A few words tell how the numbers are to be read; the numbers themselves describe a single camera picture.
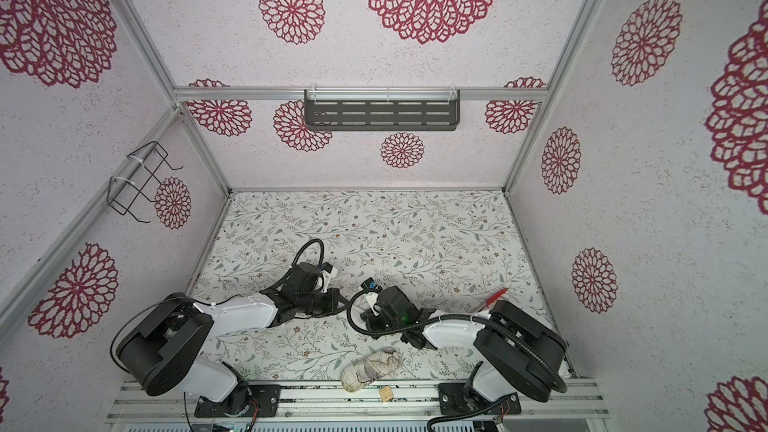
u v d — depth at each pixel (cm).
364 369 76
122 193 73
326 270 82
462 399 73
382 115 100
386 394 75
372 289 76
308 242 75
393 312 68
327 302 79
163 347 44
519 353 44
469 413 60
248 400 70
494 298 92
